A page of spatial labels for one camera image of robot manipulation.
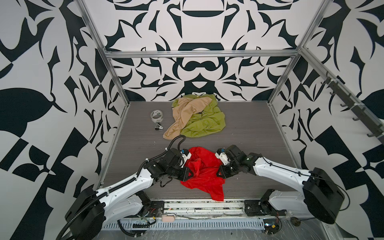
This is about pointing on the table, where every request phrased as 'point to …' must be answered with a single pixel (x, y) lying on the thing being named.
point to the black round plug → (295, 221)
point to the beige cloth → (181, 113)
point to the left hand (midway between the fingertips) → (193, 172)
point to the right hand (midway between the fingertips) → (218, 173)
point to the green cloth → (209, 120)
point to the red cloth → (205, 165)
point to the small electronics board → (271, 226)
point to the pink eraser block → (168, 218)
